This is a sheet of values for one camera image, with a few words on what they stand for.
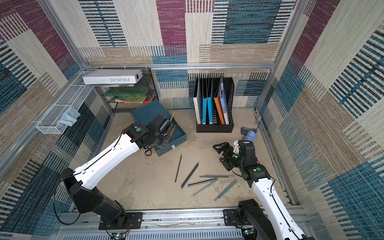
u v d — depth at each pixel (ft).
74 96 2.66
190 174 2.88
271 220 1.45
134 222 2.39
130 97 3.34
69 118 2.22
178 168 3.01
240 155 2.01
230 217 2.39
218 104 2.93
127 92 3.17
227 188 2.72
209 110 3.02
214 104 2.94
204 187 2.73
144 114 2.93
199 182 2.80
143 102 3.24
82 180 1.35
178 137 2.60
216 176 2.86
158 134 1.86
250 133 3.18
